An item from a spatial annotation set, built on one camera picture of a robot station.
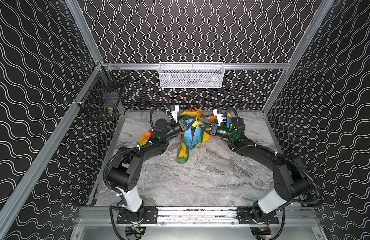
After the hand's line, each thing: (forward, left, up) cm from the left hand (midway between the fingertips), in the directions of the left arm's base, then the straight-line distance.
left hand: (200, 119), depth 76 cm
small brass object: (+5, +49, 0) cm, 50 cm away
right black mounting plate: (-37, -22, -30) cm, 52 cm away
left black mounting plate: (-39, +24, -29) cm, 54 cm away
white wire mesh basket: (+66, +6, -13) cm, 68 cm away
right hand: (-1, +1, -5) cm, 5 cm away
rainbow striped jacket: (0, +1, -9) cm, 9 cm away
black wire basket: (+19, +62, -4) cm, 65 cm away
